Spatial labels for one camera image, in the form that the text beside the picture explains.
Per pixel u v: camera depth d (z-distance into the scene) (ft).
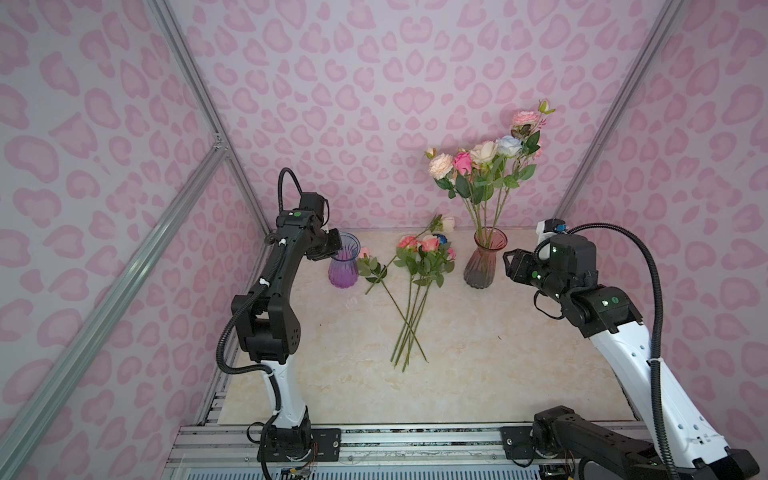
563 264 1.68
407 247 3.64
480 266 3.15
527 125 2.61
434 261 3.49
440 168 2.56
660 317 1.48
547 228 2.01
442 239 3.70
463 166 2.50
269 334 1.68
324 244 2.51
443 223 3.86
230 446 2.46
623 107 2.76
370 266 3.50
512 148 2.57
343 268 3.26
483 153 2.56
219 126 2.90
